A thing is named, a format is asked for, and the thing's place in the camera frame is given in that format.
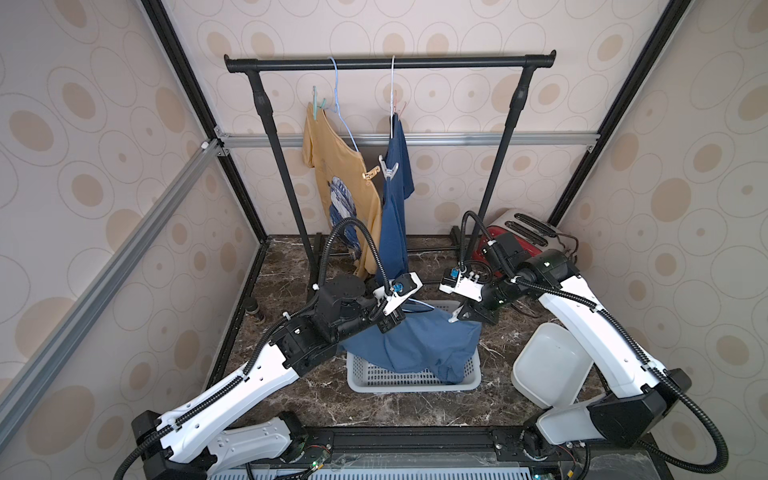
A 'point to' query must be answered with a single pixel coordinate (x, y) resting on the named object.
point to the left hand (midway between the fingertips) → (420, 290)
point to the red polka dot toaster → (535, 232)
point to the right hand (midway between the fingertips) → (472, 306)
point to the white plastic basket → (368, 376)
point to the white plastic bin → (550, 368)
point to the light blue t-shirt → (424, 335)
